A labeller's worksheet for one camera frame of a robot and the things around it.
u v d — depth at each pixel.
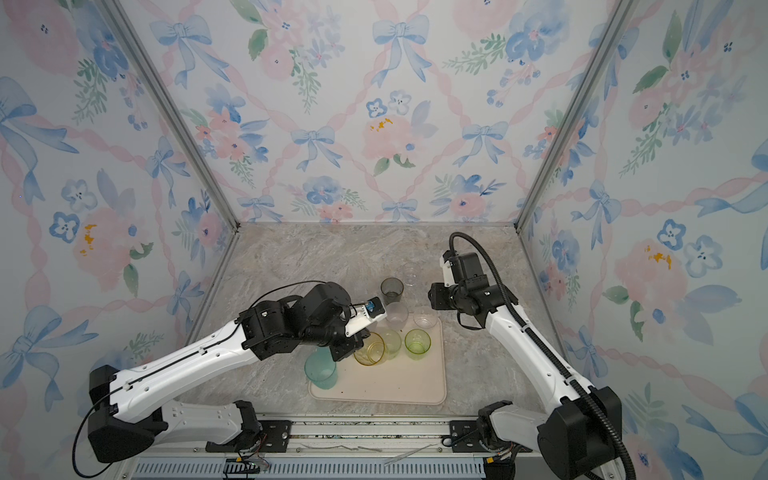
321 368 0.83
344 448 0.73
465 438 0.72
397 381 0.83
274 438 0.73
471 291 0.60
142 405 0.39
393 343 0.82
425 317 0.93
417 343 0.88
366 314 0.57
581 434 0.39
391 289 0.99
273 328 0.46
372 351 0.61
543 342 0.46
